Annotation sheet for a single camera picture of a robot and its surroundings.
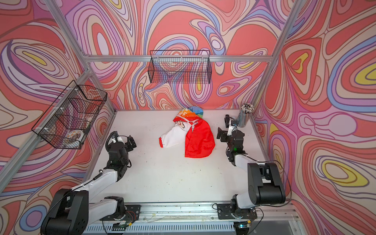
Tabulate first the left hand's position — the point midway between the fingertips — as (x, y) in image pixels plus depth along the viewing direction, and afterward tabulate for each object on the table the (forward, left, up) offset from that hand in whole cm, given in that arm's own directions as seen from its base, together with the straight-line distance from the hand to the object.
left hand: (124, 138), depth 86 cm
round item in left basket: (-7, +17, +13) cm, 22 cm away
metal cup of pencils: (+20, -77, +4) cm, 80 cm away
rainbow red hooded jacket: (+18, -40, -9) cm, 44 cm away
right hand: (+7, -62, -2) cm, 62 cm away
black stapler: (+24, -67, -10) cm, 72 cm away
